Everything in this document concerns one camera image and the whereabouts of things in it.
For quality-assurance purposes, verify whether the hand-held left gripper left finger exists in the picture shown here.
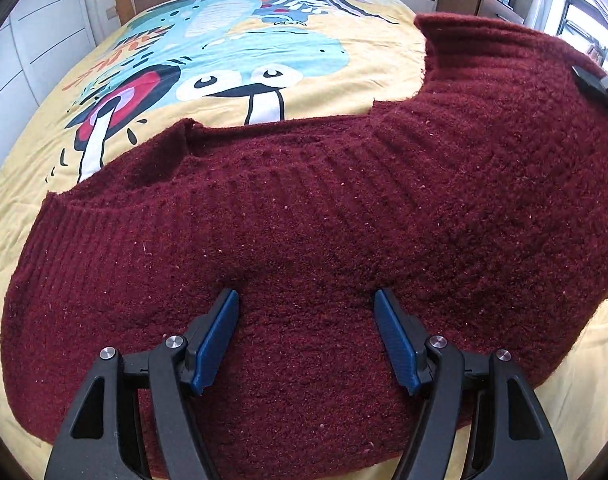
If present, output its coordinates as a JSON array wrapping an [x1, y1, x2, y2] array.
[[44, 288, 241, 480]]

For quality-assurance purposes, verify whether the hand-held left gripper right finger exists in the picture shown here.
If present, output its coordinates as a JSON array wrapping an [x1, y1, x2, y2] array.
[[374, 288, 569, 480]]

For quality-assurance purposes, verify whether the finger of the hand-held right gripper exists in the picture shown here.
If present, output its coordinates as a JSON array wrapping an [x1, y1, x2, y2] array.
[[573, 65, 608, 111]]

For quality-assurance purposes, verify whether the dark red knitted sweater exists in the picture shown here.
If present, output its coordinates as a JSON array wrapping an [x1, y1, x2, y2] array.
[[0, 12, 608, 478]]

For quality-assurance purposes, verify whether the window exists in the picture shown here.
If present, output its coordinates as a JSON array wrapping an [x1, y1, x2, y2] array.
[[544, 0, 608, 81]]

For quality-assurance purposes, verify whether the wooden dresser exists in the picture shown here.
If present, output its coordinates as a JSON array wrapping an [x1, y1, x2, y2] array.
[[436, 0, 525, 23]]

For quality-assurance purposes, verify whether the white wardrobe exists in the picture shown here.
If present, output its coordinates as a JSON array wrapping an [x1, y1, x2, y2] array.
[[0, 0, 119, 196]]

